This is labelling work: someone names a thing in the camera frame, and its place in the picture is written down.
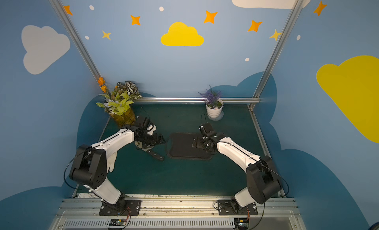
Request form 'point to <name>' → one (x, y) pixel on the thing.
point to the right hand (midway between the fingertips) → (201, 142)
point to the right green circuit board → (242, 223)
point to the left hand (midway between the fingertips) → (160, 141)
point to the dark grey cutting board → (179, 146)
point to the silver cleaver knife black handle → (147, 149)
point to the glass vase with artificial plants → (118, 100)
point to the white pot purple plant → (214, 103)
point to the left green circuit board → (118, 222)
